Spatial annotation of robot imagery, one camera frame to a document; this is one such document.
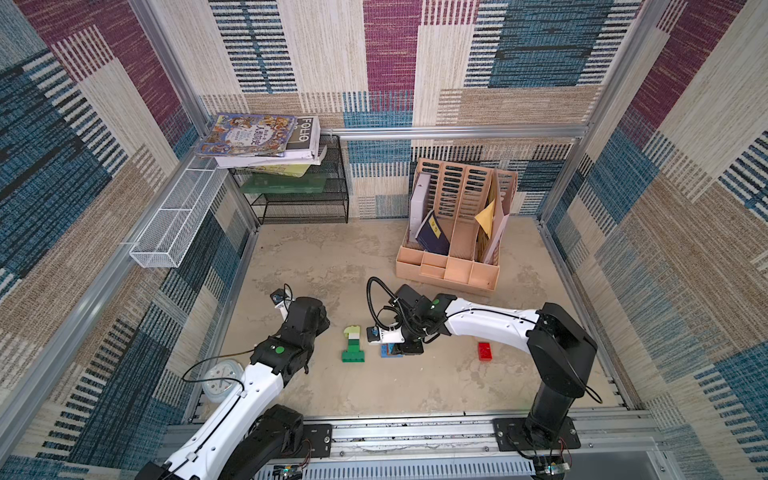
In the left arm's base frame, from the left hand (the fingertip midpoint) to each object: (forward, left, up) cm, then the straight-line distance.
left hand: (314, 312), depth 82 cm
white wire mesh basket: (+7, +32, +21) cm, 39 cm away
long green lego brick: (-8, -10, -11) cm, 17 cm away
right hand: (-4, -21, -9) cm, 23 cm away
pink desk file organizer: (+46, -48, -11) cm, 67 cm away
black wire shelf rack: (+50, +2, -6) cm, 50 cm away
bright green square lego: (-5, -10, -13) cm, 17 cm away
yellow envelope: (+22, -48, +13) cm, 54 cm away
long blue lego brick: (-8, -19, -8) cm, 22 cm away
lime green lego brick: (0, -9, -11) cm, 14 cm away
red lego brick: (-7, -47, -12) cm, 49 cm away
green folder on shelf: (+41, +21, +12) cm, 47 cm away
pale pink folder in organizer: (+18, -51, +8) cm, 55 cm away
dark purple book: (+29, -35, -3) cm, 46 cm away
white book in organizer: (+35, -30, +7) cm, 47 cm away
